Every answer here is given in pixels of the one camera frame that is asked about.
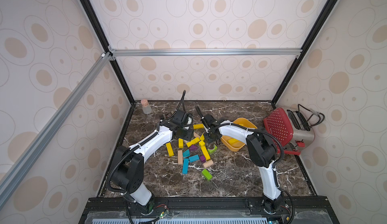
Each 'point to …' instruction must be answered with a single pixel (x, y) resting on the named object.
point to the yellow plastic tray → (232, 144)
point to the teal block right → (194, 158)
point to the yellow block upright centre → (202, 137)
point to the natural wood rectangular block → (195, 134)
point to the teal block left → (186, 153)
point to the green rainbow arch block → (211, 151)
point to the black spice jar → (162, 116)
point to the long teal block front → (185, 165)
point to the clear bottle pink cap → (146, 108)
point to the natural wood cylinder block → (208, 163)
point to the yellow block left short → (170, 149)
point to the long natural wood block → (180, 156)
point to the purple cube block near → (202, 158)
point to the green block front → (206, 174)
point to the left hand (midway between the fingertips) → (193, 132)
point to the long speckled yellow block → (193, 142)
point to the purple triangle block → (193, 148)
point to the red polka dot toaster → (292, 127)
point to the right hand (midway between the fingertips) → (215, 137)
